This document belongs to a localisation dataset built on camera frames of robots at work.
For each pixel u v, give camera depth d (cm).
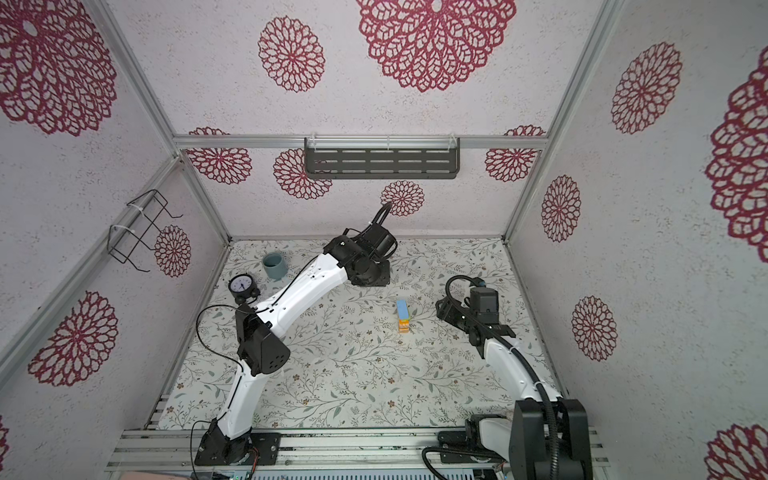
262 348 58
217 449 63
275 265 104
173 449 75
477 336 62
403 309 92
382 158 96
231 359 56
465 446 70
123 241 73
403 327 91
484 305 66
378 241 65
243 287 103
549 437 38
